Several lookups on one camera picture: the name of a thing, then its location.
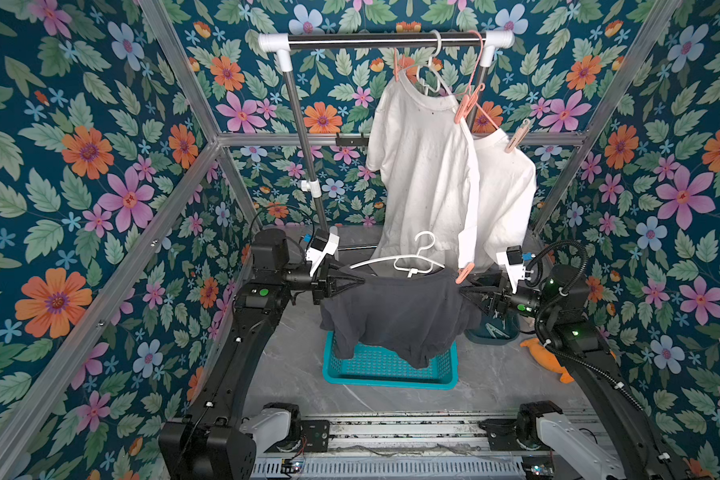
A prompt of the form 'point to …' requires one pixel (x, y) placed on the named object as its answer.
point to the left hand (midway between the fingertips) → (360, 284)
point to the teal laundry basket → (374, 365)
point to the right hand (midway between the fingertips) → (473, 279)
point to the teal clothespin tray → (499, 330)
